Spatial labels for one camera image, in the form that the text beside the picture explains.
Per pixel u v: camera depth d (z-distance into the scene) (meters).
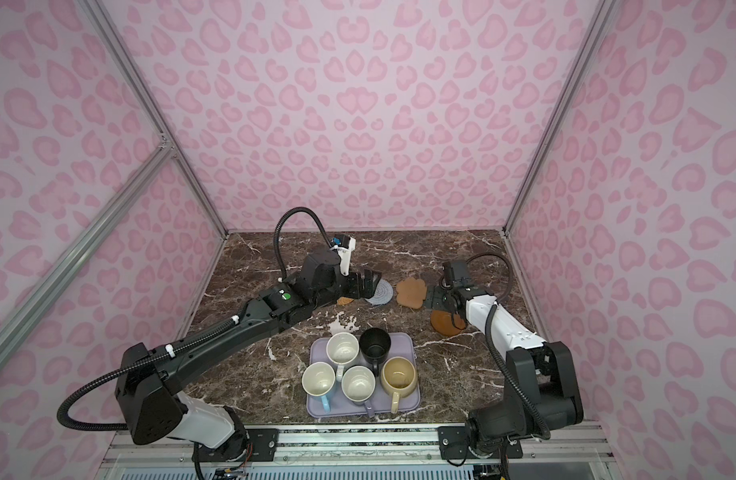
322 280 0.57
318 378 0.80
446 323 0.94
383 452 0.73
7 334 0.51
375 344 0.88
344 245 0.66
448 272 0.72
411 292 1.05
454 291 0.68
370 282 0.67
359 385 0.82
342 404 0.80
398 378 0.82
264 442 0.73
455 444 0.74
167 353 0.43
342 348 0.88
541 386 0.43
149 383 0.41
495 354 0.44
